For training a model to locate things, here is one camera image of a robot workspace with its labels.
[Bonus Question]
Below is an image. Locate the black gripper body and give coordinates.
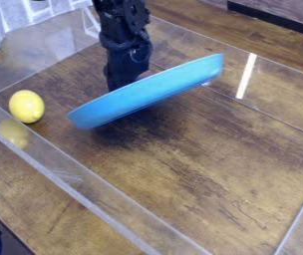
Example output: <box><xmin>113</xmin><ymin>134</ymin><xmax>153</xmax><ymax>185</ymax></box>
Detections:
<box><xmin>99</xmin><ymin>31</ymin><xmax>153</xmax><ymax>93</ymax></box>

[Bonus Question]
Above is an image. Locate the blue round tray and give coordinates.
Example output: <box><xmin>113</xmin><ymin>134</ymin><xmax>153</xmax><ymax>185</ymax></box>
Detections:
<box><xmin>68</xmin><ymin>54</ymin><xmax>223</xmax><ymax>129</ymax></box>

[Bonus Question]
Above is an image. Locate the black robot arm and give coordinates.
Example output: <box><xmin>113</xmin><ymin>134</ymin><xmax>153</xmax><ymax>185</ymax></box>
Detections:
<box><xmin>92</xmin><ymin>0</ymin><xmax>152</xmax><ymax>91</ymax></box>

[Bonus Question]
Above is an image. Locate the white patterned curtain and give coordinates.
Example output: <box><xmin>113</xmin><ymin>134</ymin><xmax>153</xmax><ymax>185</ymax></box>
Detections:
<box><xmin>0</xmin><ymin>0</ymin><xmax>93</xmax><ymax>47</ymax></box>

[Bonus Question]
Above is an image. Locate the yellow toy lemon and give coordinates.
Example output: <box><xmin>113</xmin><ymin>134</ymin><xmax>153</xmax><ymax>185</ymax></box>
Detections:
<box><xmin>9</xmin><ymin>90</ymin><xmax>45</xmax><ymax>124</ymax></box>

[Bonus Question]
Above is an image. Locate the dark bar on table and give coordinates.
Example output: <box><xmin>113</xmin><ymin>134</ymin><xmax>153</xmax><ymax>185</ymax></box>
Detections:
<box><xmin>227</xmin><ymin>0</ymin><xmax>303</xmax><ymax>34</ymax></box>

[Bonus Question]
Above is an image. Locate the clear acrylic enclosure wall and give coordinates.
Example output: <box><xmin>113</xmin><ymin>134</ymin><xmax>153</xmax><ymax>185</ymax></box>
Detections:
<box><xmin>0</xmin><ymin>6</ymin><xmax>303</xmax><ymax>255</ymax></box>

